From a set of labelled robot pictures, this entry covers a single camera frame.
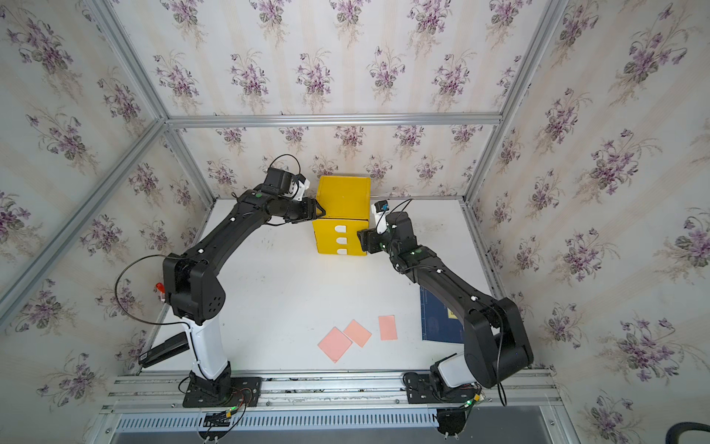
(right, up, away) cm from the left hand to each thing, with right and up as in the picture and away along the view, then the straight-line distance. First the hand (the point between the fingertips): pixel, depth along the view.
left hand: (321, 214), depth 87 cm
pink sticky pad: (+12, -37, -3) cm, 39 cm away
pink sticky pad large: (+5, -40, -5) cm, 40 cm away
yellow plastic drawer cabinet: (+8, +4, +2) cm, 9 cm away
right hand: (+16, -5, -2) cm, 17 cm away
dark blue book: (+36, -35, -3) cm, 50 cm away
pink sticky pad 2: (+21, -36, -1) cm, 42 cm away
